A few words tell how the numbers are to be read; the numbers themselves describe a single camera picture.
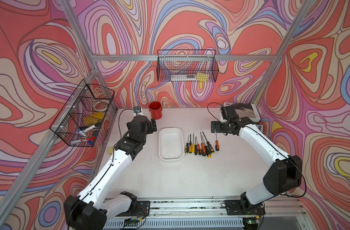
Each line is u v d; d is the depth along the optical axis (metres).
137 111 0.63
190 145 0.98
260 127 1.04
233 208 0.74
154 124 0.70
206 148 0.95
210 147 0.96
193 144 0.98
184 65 0.84
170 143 0.97
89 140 0.66
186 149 0.94
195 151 0.93
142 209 0.73
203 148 0.95
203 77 0.86
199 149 0.94
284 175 0.42
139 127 0.54
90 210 0.37
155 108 1.08
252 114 1.11
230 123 0.62
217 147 0.96
